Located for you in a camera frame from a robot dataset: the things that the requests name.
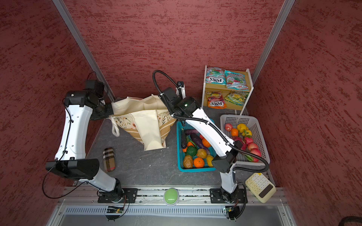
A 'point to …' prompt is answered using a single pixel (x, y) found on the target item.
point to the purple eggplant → (198, 141)
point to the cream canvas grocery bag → (147, 118)
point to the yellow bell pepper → (241, 127)
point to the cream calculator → (262, 189)
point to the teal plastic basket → (186, 126)
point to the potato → (188, 162)
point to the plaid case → (109, 159)
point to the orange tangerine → (199, 162)
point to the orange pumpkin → (206, 143)
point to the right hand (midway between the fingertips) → (183, 104)
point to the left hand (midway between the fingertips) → (107, 118)
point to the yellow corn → (209, 158)
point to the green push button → (171, 197)
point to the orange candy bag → (216, 100)
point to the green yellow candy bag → (237, 97)
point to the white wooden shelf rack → (226, 89)
